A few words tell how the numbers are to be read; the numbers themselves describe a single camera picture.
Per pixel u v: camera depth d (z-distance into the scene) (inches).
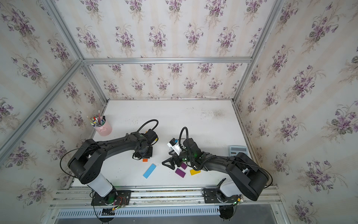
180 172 32.2
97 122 36.4
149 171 32.6
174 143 28.8
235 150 34.9
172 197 29.4
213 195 28.7
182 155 28.6
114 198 27.3
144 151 29.3
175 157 28.2
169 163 28.1
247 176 16.9
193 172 32.2
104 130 36.6
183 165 32.6
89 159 17.5
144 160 33.7
